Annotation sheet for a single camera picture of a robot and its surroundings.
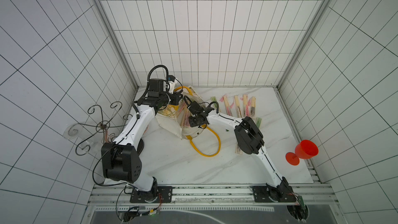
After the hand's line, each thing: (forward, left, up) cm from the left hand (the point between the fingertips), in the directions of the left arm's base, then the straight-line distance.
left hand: (181, 98), depth 83 cm
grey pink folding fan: (+15, -49, -24) cm, 56 cm away
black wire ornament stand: (-24, +30, +8) cm, 39 cm away
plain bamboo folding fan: (+19, -38, -24) cm, 49 cm away
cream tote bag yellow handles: (-11, +2, -3) cm, 12 cm away
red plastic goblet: (-26, -61, -7) cm, 66 cm away
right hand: (+2, -7, -22) cm, 24 cm away
